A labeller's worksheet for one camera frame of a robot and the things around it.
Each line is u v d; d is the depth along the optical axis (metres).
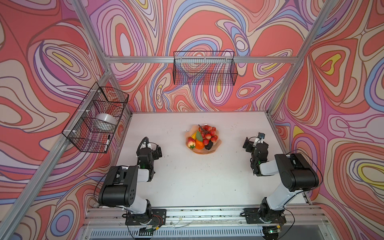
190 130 1.04
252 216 0.73
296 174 0.47
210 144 0.96
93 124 0.68
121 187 0.45
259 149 0.74
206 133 0.93
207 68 0.96
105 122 0.70
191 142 0.92
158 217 0.73
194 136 0.99
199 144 0.93
